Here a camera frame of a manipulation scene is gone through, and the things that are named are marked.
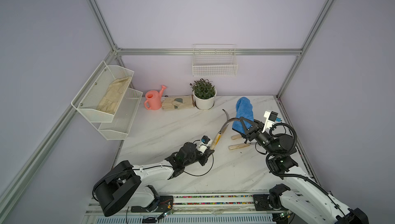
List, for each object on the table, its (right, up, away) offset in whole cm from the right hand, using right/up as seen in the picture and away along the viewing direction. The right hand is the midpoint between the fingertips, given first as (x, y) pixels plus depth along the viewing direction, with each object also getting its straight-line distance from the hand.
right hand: (240, 119), depth 68 cm
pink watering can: (-51, +12, +37) cm, 64 cm away
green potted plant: (-16, +19, +33) cm, 42 cm away
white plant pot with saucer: (-16, +9, +42) cm, 45 cm away
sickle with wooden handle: (-10, -10, +9) cm, 16 cm away
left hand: (-12, -18, +15) cm, 26 cm away
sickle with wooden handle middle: (+2, -18, +24) cm, 31 cm away
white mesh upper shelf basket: (-70, +10, +9) cm, 71 cm away
